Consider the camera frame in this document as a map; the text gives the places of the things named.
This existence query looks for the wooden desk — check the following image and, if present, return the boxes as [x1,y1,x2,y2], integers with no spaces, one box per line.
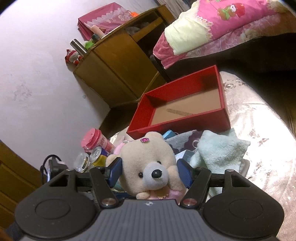
[74,5,175,108]

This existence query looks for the green plush toy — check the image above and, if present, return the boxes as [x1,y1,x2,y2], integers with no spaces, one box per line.
[84,40,94,51]

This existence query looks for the red santa plush doll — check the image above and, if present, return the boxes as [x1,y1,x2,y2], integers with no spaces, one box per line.
[65,49,82,66]

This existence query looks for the dark small jar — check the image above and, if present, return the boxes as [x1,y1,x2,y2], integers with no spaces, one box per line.
[91,34,100,43]

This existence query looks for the steel thermos bottle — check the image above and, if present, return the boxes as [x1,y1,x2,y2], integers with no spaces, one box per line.
[70,39,87,56]

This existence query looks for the blue face mask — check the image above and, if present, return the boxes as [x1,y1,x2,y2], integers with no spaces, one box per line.
[162,130,178,140]

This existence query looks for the purple cloth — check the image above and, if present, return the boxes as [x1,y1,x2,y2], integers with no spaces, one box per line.
[165,130,203,154]

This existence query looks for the pink lid plastic jar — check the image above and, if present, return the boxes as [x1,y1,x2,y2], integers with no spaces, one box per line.
[81,128,115,154]

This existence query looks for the orange small object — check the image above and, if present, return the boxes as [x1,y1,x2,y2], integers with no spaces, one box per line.
[130,11,139,18]

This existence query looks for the dark bed frame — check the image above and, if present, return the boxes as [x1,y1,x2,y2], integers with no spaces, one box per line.
[150,33,296,133]

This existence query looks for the pink cylinder cup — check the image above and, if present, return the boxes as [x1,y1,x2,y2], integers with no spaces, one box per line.
[90,25,105,39]

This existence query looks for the floral table cover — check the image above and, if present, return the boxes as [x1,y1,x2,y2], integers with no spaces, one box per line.
[108,70,296,241]

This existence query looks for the pink cloth covered box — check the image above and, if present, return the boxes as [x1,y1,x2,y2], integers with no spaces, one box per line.
[77,2,133,40]

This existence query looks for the pink floral quilt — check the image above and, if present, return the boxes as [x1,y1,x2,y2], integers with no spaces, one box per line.
[153,1,295,69]

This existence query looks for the red cardboard box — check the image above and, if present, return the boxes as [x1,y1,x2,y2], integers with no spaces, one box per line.
[127,65,231,139]

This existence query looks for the beige teddy bear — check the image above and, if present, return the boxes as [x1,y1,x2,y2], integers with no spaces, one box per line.
[106,132,186,203]

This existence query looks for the yellow blue drink can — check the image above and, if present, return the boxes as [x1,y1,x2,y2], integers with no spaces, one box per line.
[89,147,109,167]

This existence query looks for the clear glass jar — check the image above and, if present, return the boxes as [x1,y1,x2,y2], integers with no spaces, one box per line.
[73,152,90,173]

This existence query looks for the light blue towel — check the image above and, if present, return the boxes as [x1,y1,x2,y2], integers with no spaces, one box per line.
[189,129,251,197]

